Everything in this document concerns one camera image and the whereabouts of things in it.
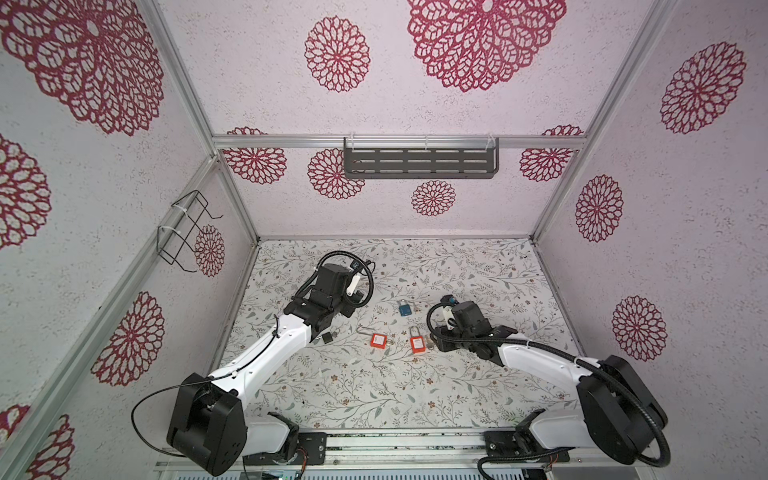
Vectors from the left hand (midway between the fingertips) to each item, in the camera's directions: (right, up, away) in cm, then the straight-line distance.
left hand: (346, 292), depth 85 cm
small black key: (-7, -15, +7) cm, 18 cm away
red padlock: (+8, -15, +7) cm, 19 cm away
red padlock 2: (+21, -16, +7) cm, 27 cm away
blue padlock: (+18, -7, +15) cm, 24 cm away
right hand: (+26, -12, +4) cm, 29 cm away
